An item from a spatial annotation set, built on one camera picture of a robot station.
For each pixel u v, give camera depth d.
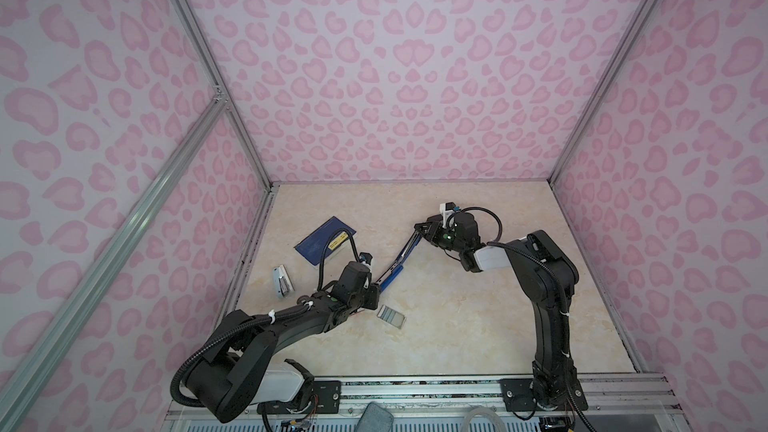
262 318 0.48
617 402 0.73
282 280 0.92
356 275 0.69
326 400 0.73
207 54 0.83
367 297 0.79
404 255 0.96
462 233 0.82
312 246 1.02
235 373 0.42
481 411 0.71
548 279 0.54
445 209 0.95
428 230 0.93
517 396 0.73
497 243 0.78
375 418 0.68
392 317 0.86
